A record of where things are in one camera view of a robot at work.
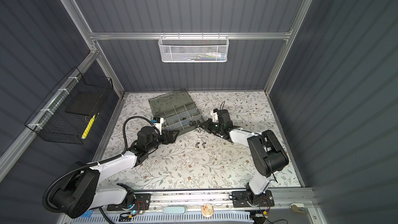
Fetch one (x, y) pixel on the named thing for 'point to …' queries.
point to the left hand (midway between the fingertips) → (174, 132)
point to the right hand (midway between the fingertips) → (201, 125)
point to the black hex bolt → (191, 123)
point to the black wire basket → (67, 113)
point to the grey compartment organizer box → (177, 108)
